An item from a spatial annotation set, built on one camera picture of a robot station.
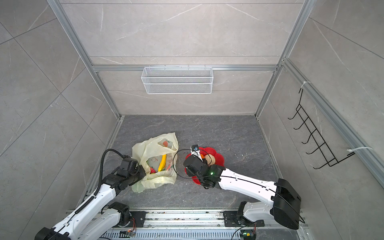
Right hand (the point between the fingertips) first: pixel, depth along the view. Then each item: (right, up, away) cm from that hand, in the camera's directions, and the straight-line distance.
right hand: (191, 161), depth 79 cm
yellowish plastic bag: (-24, +7, +5) cm, 26 cm away
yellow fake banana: (-18, -4, +11) cm, 22 cm away
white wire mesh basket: (-10, +51, +22) cm, 57 cm away
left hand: (-27, -5, +5) cm, 28 cm away
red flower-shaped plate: (+17, -2, +11) cm, 20 cm away
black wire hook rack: (+58, +7, -19) cm, 61 cm away
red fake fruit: (-23, -7, +8) cm, 26 cm away
